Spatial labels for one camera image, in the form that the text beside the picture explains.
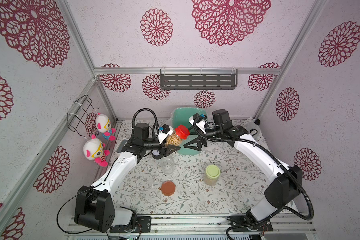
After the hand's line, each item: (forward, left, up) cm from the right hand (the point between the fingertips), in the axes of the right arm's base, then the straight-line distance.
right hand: (184, 138), depth 70 cm
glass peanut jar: (+1, +11, -31) cm, 33 cm away
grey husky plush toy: (+19, -41, -12) cm, 47 cm away
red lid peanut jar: (-2, +4, +2) cm, 5 cm away
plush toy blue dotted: (+19, +51, -12) cm, 56 cm away
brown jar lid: (-13, +9, -29) cm, 33 cm away
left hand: (+2, +4, -6) cm, 8 cm away
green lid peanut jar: (-9, -15, -19) cm, 25 cm away
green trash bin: (+24, +3, -9) cm, 26 cm away
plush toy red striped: (-1, +48, -10) cm, 49 cm away
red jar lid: (0, +1, +5) cm, 5 cm away
